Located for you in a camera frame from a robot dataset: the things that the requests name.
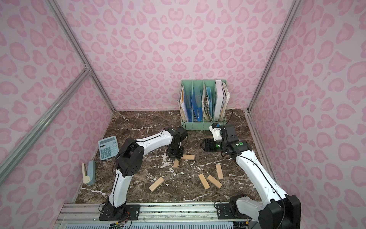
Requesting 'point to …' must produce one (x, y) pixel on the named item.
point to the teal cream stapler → (88, 171)
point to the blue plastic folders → (194, 108)
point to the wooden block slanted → (214, 181)
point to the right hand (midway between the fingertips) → (205, 143)
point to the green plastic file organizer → (203, 102)
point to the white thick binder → (219, 98)
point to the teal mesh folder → (208, 90)
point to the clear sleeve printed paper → (183, 106)
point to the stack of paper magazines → (227, 92)
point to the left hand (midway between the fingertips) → (180, 158)
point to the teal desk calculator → (108, 148)
